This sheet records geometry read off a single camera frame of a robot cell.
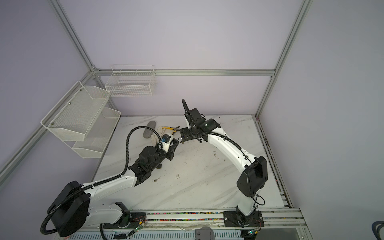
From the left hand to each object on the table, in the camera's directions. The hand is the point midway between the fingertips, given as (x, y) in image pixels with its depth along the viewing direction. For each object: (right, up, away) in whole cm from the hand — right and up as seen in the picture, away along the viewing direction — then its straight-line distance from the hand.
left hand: (175, 141), depth 80 cm
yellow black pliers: (-5, +7, +31) cm, 32 cm away
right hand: (+6, +4, +1) cm, 7 cm away
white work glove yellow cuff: (-19, 0, +27) cm, 33 cm away
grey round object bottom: (+16, -42, -11) cm, 47 cm away
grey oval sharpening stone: (-24, +4, +26) cm, 36 cm away
